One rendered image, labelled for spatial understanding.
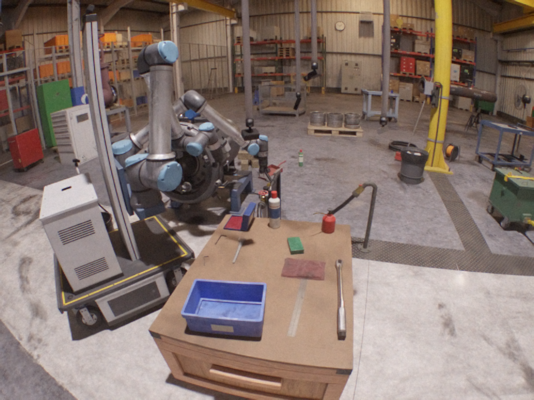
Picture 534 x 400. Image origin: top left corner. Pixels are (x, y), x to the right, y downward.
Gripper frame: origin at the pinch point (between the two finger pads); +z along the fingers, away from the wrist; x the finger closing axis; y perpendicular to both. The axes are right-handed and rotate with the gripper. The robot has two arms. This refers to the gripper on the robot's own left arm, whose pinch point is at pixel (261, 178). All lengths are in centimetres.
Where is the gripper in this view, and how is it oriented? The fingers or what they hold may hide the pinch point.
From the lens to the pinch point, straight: 236.2
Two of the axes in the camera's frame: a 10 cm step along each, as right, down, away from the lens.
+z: 0.3, 8.9, 4.5
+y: 7.5, 2.7, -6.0
